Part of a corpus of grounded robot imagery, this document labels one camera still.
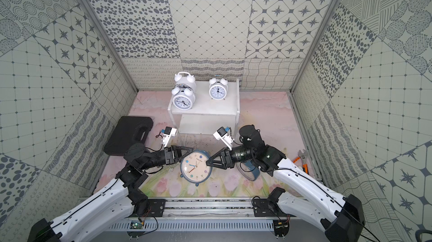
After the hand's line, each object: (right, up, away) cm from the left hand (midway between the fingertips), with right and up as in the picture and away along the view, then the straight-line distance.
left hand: (193, 157), depth 61 cm
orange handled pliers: (+55, -8, +29) cm, 63 cm away
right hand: (+6, -3, +2) cm, 7 cm away
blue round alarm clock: (0, -4, +1) cm, 4 cm away
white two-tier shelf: (+5, +15, +7) cm, 17 cm away
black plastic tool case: (-44, +5, +35) cm, 56 cm away
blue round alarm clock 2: (+23, -11, +17) cm, 31 cm away
